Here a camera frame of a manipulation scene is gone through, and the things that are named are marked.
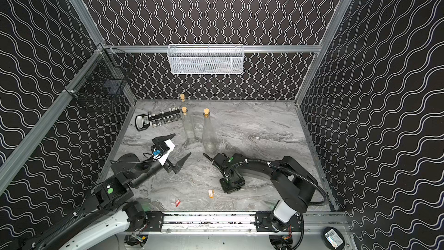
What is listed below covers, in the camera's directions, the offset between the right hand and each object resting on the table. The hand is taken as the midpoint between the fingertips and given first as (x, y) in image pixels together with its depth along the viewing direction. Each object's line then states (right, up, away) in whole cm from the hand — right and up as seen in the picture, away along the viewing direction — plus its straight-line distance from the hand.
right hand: (231, 191), depth 84 cm
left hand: (-18, +26, -22) cm, 39 cm away
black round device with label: (+41, -13, -14) cm, 45 cm away
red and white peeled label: (-25, -4, -4) cm, 26 cm away
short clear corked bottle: (-24, +46, +2) cm, 52 cm away
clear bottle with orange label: (-23, +26, +16) cm, 39 cm away
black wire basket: (-70, +54, +8) cm, 89 cm away
